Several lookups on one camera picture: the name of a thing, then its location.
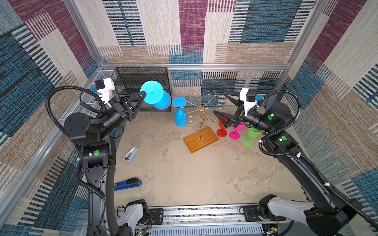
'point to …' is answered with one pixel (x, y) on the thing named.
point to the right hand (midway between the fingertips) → (220, 104)
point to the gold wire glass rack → (203, 106)
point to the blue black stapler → (129, 183)
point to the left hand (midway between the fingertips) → (147, 97)
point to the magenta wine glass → (235, 134)
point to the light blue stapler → (131, 155)
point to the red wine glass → (222, 132)
